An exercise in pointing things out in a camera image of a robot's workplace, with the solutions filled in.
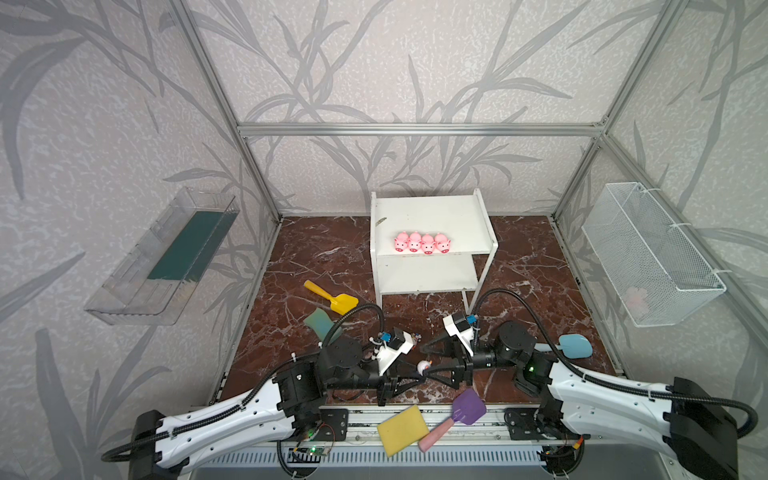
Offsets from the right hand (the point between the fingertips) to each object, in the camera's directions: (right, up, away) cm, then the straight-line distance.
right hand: (426, 352), depth 64 cm
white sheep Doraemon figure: (-1, -1, -3) cm, 4 cm away
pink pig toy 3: (+1, +24, +2) cm, 24 cm away
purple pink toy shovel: (+11, -18, +11) cm, 24 cm away
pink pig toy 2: (-2, +24, +2) cm, 24 cm away
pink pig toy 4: (+4, +24, +2) cm, 24 cm away
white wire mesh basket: (+49, +17, -2) cm, 52 cm away
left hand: (-1, -4, -2) cm, 4 cm away
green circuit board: (-27, -26, +6) cm, 38 cm away
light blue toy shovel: (+46, -7, +23) cm, 52 cm away
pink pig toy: (-6, +24, +2) cm, 25 cm away
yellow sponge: (-5, -22, +8) cm, 24 cm away
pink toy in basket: (+53, +9, +9) cm, 55 cm away
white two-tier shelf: (+13, +16, +23) cm, 31 cm away
